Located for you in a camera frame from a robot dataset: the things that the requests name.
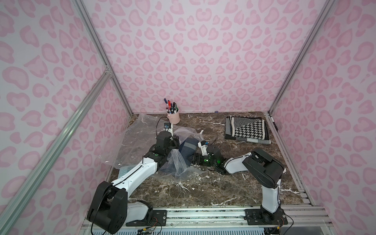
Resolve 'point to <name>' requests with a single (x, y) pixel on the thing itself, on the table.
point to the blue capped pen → (166, 102)
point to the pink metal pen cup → (174, 119)
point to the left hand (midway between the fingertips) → (176, 133)
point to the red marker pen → (169, 105)
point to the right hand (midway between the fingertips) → (189, 159)
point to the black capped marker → (174, 104)
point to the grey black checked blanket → (228, 134)
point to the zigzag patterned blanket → (246, 121)
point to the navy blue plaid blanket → (187, 148)
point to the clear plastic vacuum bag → (141, 139)
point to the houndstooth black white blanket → (247, 127)
